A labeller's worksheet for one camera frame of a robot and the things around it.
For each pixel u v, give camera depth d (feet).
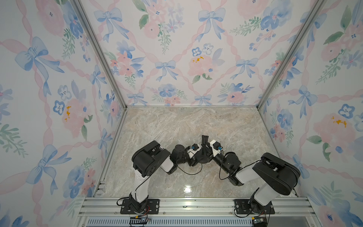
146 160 1.74
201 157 2.87
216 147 2.26
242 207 2.40
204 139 2.57
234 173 2.29
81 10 2.30
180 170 2.40
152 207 2.41
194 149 2.62
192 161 2.71
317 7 2.26
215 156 2.43
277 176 1.53
